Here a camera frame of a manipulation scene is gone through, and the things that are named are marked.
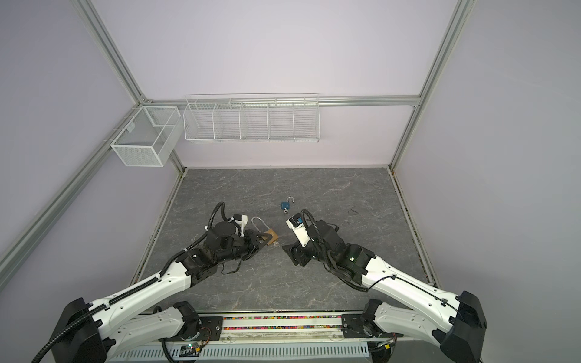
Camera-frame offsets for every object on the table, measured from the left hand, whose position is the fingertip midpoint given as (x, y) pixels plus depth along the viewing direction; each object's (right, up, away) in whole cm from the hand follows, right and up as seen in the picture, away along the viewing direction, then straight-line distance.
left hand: (272, 241), depth 75 cm
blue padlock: (+3, +10, +31) cm, 33 cm away
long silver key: (+2, +8, +28) cm, 29 cm away
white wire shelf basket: (-12, +49, +25) cm, 56 cm away
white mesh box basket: (-59, +41, +28) cm, 77 cm away
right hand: (+6, 0, -2) cm, 7 cm away
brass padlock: (-1, +2, +4) cm, 5 cm away
